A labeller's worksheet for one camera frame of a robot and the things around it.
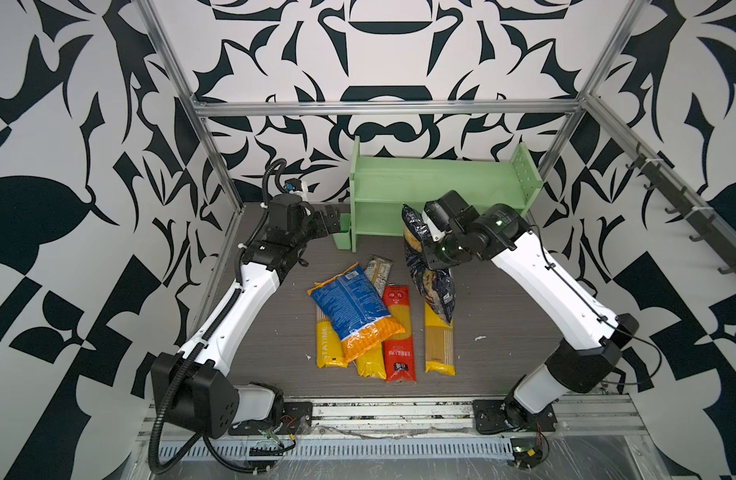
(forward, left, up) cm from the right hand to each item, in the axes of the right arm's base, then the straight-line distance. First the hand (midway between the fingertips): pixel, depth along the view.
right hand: (427, 254), depth 70 cm
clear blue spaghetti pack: (+12, +11, -26) cm, 31 cm away
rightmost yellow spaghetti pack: (-12, -5, -26) cm, 29 cm away
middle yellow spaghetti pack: (-17, +13, -25) cm, 33 cm away
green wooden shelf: (+36, +10, -12) cm, 39 cm away
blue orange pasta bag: (-5, +17, -20) cm, 27 cm away
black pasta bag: (-10, 0, +5) cm, 11 cm away
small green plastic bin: (+22, +22, -22) cm, 38 cm away
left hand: (+14, +24, +4) cm, 28 cm away
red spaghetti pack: (-13, +6, -27) cm, 30 cm away
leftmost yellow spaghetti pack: (-13, +25, -26) cm, 38 cm away
